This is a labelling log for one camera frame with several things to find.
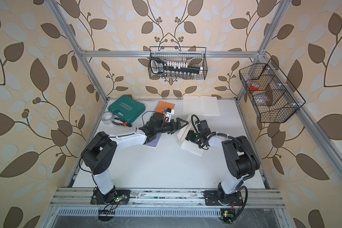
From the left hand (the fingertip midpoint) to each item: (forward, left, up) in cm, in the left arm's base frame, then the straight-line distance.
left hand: (183, 123), depth 82 cm
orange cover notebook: (+30, +17, -19) cm, 40 cm away
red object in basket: (+16, -41, +15) cm, 46 cm away
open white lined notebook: (+32, -16, -19) cm, 41 cm away
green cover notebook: (-6, -2, -15) cm, 16 cm away
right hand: (+1, -3, -18) cm, 18 cm away
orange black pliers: (+13, +43, -20) cm, 49 cm away
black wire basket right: (+6, -47, +16) cm, 50 cm away
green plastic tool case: (+24, +43, -14) cm, 51 cm away
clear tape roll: (+18, +58, -19) cm, 63 cm away
